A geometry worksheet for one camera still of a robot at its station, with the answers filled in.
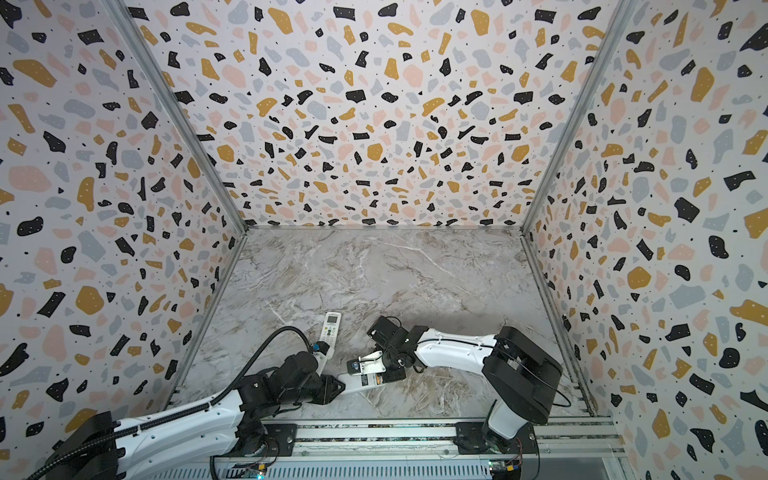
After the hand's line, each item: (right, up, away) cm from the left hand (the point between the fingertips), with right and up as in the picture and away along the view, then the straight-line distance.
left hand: (345, 386), depth 79 cm
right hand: (+7, +5, +5) cm, 10 cm away
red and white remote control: (+1, 0, +2) cm, 2 cm away
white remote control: (-7, +11, +11) cm, 18 cm away
